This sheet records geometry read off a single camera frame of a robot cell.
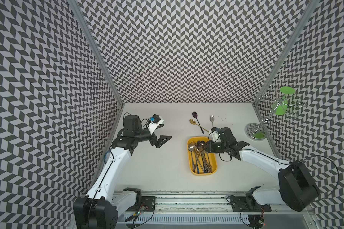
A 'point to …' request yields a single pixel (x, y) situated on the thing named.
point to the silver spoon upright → (212, 119)
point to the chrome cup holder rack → (256, 131)
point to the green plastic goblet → (281, 107)
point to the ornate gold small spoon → (208, 167)
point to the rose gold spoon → (199, 146)
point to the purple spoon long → (195, 114)
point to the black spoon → (205, 168)
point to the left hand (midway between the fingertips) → (165, 131)
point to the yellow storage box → (201, 163)
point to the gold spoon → (193, 122)
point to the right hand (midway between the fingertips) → (203, 149)
